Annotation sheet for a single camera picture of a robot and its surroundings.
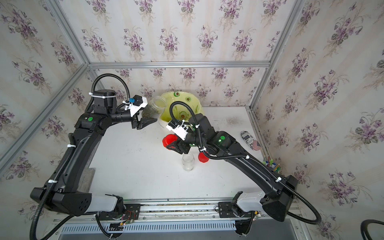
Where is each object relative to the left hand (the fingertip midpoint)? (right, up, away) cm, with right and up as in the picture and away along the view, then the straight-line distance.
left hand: (153, 111), depth 66 cm
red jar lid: (+7, -12, -2) cm, 15 cm away
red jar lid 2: (+24, -27, +25) cm, 44 cm away
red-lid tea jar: (+15, -29, +25) cm, 41 cm away
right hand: (+10, -12, -1) cm, 16 cm away
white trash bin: (-1, -8, +15) cm, 17 cm away
